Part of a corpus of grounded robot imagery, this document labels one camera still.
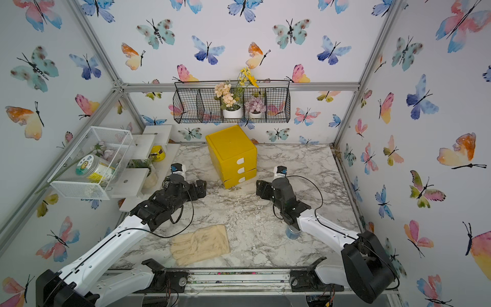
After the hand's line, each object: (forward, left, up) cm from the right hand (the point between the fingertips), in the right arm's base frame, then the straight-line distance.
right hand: (265, 181), depth 84 cm
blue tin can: (-18, -12, -13) cm, 25 cm away
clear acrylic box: (+9, +68, +11) cm, 69 cm away
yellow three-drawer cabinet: (+10, +14, +5) cm, 18 cm away
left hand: (-5, +27, +4) cm, 28 cm away
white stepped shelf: (-3, +58, -3) cm, 58 cm away
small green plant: (+11, +63, -4) cm, 64 cm away
